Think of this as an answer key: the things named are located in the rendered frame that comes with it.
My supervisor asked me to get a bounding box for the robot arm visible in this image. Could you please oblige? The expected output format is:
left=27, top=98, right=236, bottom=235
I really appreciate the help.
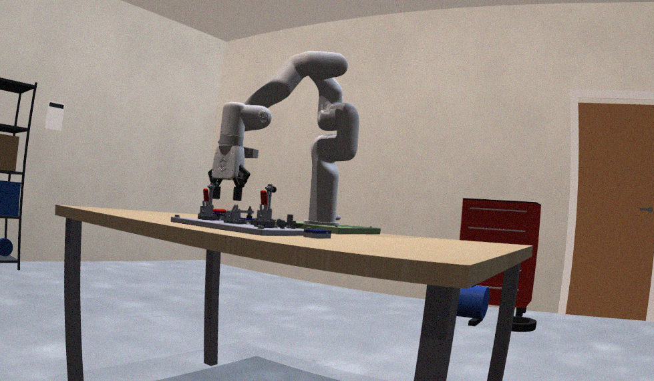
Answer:
left=218, top=51, right=359, bottom=226

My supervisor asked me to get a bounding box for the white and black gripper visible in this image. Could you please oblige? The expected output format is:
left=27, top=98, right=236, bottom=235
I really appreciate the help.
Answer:
left=208, top=144, right=251, bottom=201

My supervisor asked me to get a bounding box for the toggle clamp with red handle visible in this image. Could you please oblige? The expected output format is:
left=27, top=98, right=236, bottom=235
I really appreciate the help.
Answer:
left=254, top=184, right=277, bottom=228
left=198, top=183, right=218, bottom=221
left=213, top=205, right=254, bottom=224

